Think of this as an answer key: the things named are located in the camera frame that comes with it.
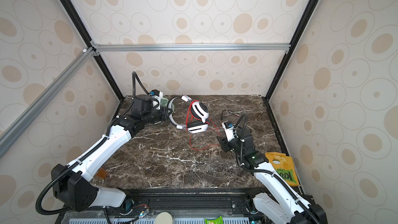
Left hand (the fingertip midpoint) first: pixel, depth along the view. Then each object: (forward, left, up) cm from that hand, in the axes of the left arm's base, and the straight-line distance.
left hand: (175, 107), depth 76 cm
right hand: (-8, -24, -12) cm, 28 cm away
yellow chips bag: (-19, -59, -27) cm, 67 cm away
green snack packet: (-44, -21, -25) cm, 55 cm away
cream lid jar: (-44, +3, -20) cm, 48 cm away
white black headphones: (-7, -12, +5) cm, 15 cm away
